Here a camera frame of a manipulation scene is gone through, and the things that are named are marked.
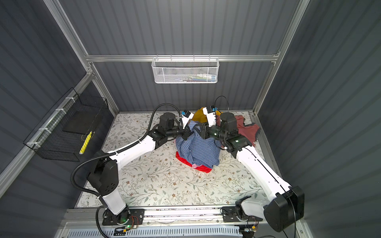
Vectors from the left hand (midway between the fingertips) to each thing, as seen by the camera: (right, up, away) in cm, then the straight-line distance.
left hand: (197, 127), depth 80 cm
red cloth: (+3, -25, +8) cm, 26 cm away
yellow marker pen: (-53, -7, -11) cm, 55 cm away
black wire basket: (-66, -3, -9) cm, 67 cm away
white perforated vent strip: (-14, -50, -11) cm, 53 cm away
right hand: (-1, 0, -9) cm, 9 cm away
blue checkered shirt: (+1, -13, +2) cm, 14 cm away
